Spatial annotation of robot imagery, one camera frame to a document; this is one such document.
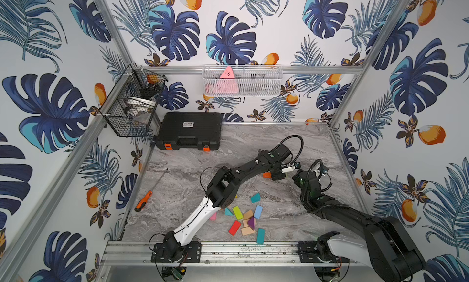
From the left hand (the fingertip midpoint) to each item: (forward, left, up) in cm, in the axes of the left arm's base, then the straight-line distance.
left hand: (281, 170), depth 97 cm
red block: (-29, +23, -4) cm, 37 cm away
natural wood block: (-30, +17, -2) cm, 35 cm away
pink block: (-26, +33, -3) cm, 42 cm away
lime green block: (-23, +21, -2) cm, 32 cm away
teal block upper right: (-15, +13, -3) cm, 20 cm away
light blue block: (-22, +12, -3) cm, 25 cm away
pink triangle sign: (+28, +31, +32) cm, 53 cm away
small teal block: (-24, +26, -1) cm, 35 cm away
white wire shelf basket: (+40, +19, +27) cm, 52 cm away
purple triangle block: (-28, +16, 0) cm, 32 cm away
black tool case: (+22, +54, +2) cm, 58 cm away
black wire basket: (+10, +74, +28) cm, 80 cm away
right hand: (-4, -9, +5) cm, 11 cm away
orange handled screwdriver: (-21, +67, -2) cm, 70 cm away
